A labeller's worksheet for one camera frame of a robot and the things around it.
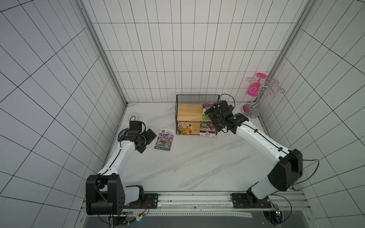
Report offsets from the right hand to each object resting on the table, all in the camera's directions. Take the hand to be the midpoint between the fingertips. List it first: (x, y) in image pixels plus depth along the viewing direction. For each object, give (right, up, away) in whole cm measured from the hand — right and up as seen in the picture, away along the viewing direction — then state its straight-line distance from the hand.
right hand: (202, 116), depth 83 cm
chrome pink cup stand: (+45, +4, +30) cm, 54 cm away
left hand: (-31, -16, +3) cm, 35 cm away
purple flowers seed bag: (-24, -17, +15) cm, 33 cm away
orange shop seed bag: (-10, -9, +19) cm, 23 cm away
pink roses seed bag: (+6, -9, +18) cm, 21 cm away
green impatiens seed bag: (+4, +6, +11) cm, 13 cm away
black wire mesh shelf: (-7, +4, +12) cm, 15 cm away
